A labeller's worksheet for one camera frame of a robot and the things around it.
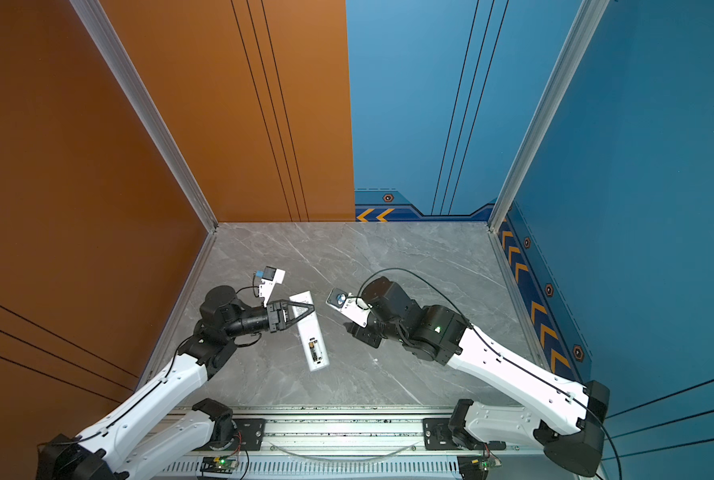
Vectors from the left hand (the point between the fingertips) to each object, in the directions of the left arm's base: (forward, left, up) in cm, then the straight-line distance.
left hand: (312, 310), depth 68 cm
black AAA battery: (-8, 0, -5) cm, 9 cm away
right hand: (0, -9, +1) cm, 9 cm away
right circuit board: (-27, -39, -26) cm, 54 cm away
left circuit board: (-27, +23, -26) cm, 44 cm away
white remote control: (-4, 0, -3) cm, 5 cm away
